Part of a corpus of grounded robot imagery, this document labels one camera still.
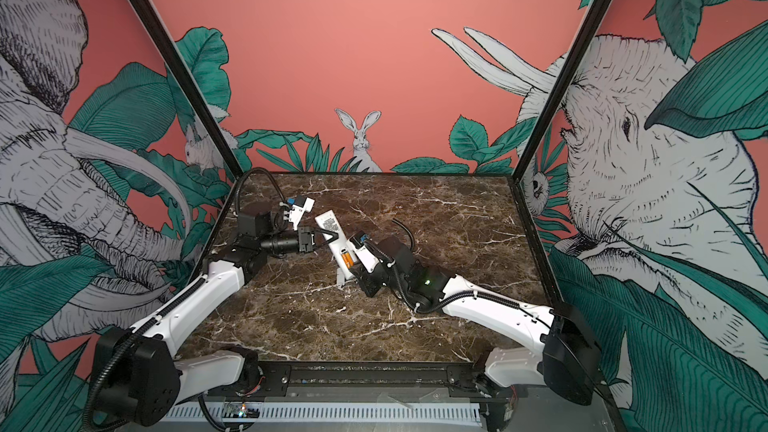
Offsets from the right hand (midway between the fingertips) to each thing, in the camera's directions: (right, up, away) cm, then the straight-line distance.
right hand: (348, 268), depth 72 cm
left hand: (-3, +8, +1) cm, 9 cm away
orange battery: (-1, +3, +2) cm, 3 cm away
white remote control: (-3, +5, +2) cm, 6 cm away
